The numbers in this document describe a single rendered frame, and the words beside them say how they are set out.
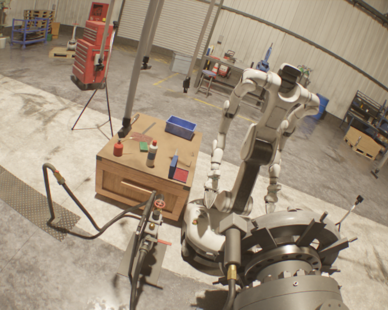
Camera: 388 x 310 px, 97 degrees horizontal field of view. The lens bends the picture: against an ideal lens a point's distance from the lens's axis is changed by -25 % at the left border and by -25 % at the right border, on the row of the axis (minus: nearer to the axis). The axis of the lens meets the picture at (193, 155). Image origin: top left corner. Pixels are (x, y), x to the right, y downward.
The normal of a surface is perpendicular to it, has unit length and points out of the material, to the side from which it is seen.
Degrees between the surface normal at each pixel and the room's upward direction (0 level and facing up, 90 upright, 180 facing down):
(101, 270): 0
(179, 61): 90
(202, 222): 0
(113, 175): 90
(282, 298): 41
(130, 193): 90
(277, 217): 35
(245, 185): 70
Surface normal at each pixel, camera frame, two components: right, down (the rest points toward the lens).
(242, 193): 0.11, 0.23
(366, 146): -0.10, 0.51
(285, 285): -0.33, -0.83
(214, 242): 0.00, -0.25
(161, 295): 0.29, -0.80
